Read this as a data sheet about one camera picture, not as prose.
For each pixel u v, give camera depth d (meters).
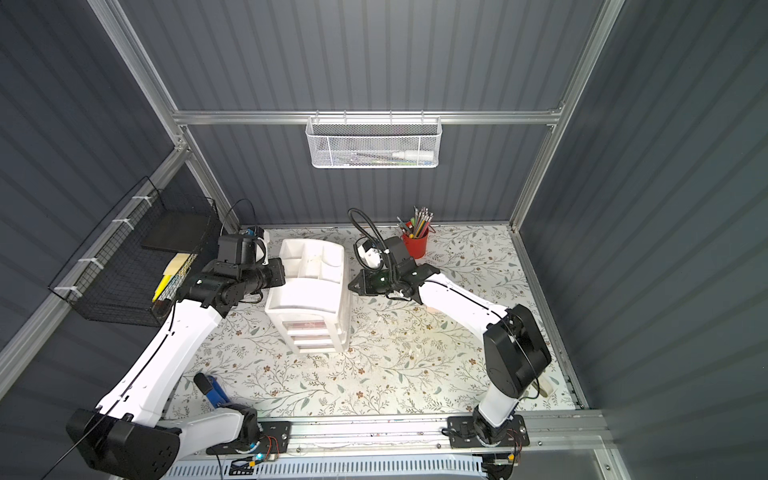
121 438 0.37
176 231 0.79
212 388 0.78
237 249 0.55
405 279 0.64
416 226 1.03
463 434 0.73
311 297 0.76
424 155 0.88
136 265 0.74
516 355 0.45
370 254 0.77
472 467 0.70
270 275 0.68
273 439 0.72
